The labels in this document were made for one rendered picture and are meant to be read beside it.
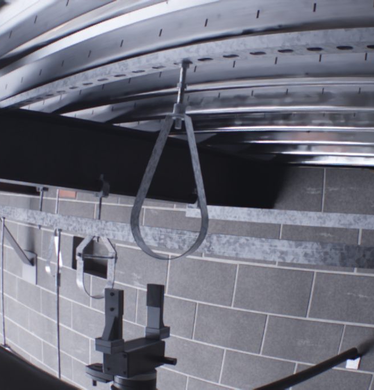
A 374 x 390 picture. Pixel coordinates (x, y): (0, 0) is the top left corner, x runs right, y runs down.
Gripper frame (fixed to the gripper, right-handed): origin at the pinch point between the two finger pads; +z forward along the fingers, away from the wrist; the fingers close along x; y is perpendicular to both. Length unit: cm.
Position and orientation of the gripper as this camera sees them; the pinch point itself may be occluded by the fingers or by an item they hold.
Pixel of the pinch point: (135, 298)
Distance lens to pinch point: 84.8
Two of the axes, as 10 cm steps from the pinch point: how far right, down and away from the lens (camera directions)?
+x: -4.2, -0.8, -9.1
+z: 0.6, -10.0, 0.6
